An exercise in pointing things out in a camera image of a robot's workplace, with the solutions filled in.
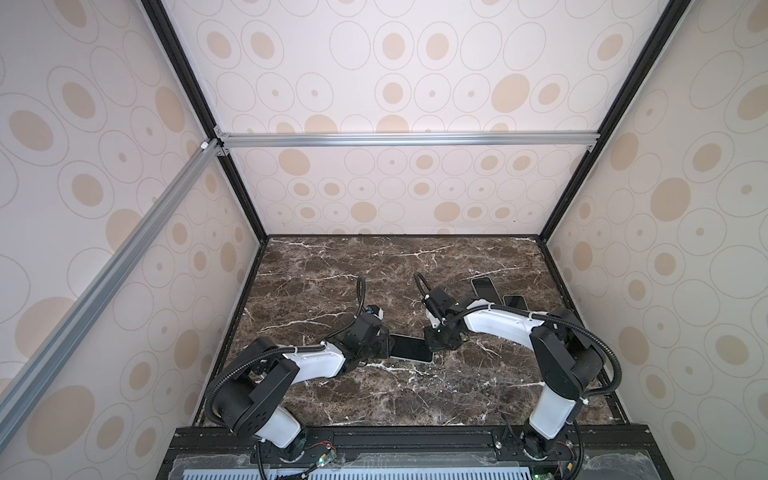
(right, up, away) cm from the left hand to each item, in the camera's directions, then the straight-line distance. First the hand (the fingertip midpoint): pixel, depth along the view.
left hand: (399, 339), depth 88 cm
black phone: (+3, -3, +1) cm, 5 cm away
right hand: (+10, -3, +2) cm, 10 cm away
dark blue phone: (+30, +14, +15) cm, 36 cm away
